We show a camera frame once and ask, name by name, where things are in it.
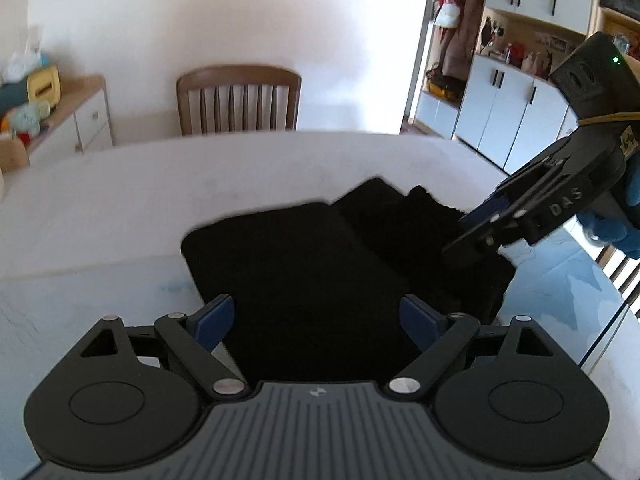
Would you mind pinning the brown wooden side chair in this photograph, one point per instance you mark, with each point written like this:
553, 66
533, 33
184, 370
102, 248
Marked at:
624, 273

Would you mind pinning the black garment with rhinestone trim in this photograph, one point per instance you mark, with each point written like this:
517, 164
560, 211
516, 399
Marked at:
316, 287

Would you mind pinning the blue gloved hand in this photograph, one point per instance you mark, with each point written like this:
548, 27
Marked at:
612, 231

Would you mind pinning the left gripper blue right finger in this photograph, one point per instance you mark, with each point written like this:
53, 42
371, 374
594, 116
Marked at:
420, 322

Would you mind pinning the yellow toaster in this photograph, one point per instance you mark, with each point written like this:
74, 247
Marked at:
44, 85

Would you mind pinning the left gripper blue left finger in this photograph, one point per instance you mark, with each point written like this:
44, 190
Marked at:
211, 323

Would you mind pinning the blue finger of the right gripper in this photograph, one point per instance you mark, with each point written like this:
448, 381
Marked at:
470, 235
494, 204

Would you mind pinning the white wall cupboard unit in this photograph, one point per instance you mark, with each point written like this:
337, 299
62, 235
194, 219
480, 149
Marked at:
488, 64

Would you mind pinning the white sideboard cabinet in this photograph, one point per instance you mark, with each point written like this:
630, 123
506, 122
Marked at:
80, 124

